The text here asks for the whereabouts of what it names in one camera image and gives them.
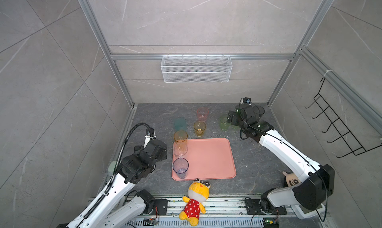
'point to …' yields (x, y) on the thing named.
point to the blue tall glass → (180, 166)
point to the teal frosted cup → (180, 123)
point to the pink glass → (202, 113)
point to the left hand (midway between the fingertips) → (153, 144)
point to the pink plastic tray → (209, 159)
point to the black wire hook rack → (346, 136)
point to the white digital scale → (303, 213)
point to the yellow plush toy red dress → (198, 192)
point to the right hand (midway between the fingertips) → (236, 113)
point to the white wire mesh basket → (210, 68)
